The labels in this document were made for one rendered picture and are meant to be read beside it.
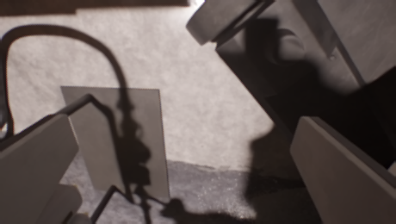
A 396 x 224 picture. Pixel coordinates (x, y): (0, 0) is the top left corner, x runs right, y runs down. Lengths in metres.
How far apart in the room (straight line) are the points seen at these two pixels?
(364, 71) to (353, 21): 0.08
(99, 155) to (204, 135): 0.37
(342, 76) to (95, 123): 0.63
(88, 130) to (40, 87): 0.19
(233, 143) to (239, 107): 0.12
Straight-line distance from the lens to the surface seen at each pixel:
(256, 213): 0.82
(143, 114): 0.60
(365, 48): 0.40
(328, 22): 0.35
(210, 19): 0.31
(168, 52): 0.53
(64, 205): 0.49
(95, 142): 0.74
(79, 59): 0.64
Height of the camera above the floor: 0.50
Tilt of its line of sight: 63 degrees down
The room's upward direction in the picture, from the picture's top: 165 degrees counter-clockwise
